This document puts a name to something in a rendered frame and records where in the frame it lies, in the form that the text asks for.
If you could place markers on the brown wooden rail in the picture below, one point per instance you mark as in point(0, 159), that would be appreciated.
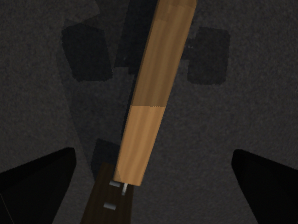
point(163, 51)

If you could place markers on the brown wooden post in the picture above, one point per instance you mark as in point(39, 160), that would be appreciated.
point(105, 203)

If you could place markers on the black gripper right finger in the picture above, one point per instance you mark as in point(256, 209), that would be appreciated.
point(271, 189)

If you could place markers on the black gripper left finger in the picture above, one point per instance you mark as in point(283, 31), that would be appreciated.
point(33, 192)

